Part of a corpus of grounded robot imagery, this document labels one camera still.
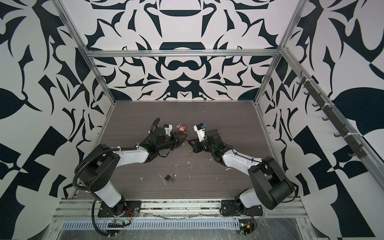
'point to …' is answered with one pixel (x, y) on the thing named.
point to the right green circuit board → (246, 226)
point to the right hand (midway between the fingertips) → (189, 142)
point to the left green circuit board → (119, 223)
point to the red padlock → (182, 129)
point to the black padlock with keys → (170, 177)
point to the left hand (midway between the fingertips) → (188, 133)
